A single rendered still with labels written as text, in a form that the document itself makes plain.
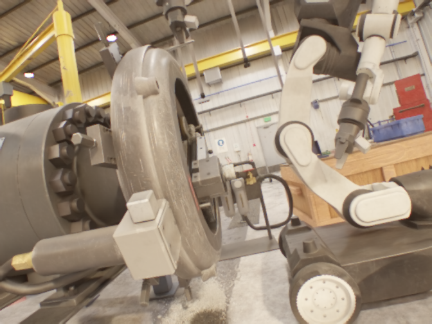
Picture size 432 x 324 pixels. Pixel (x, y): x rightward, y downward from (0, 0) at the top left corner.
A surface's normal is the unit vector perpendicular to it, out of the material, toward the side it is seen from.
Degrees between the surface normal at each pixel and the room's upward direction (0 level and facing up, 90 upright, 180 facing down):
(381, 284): 90
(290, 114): 90
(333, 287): 90
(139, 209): 112
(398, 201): 90
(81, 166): 76
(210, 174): 38
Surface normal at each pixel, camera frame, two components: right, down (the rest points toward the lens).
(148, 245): -0.01, 0.33
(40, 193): -0.09, 0.04
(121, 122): -0.13, -0.22
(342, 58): -0.31, 0.36
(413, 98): -0.66, 0.09
